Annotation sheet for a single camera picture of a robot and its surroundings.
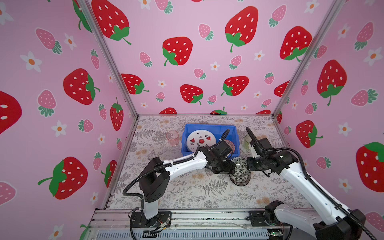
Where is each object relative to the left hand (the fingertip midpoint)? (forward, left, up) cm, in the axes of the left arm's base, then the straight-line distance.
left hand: (232, 172), depth 78 cm
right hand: (+3, -7, +4) cm, 9 cm away
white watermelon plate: (+30, +17, -9) cm, 35 cm away
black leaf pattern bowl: (+1, -6, -7) cm, 9 cm away
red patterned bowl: (+22, -3, -7) cm, 24 cm away
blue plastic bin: (+35, +4, -6) cm, 36 cm away
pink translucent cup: (+33, +38, -12) cm, 51 cm away
